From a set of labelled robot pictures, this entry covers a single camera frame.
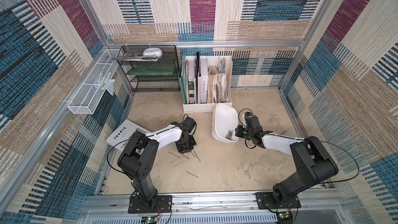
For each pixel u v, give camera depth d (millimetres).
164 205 716
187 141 778
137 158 471
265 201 734
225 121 1036
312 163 458
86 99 900
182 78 863
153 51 900
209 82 989
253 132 760
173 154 889
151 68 1047
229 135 962
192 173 828
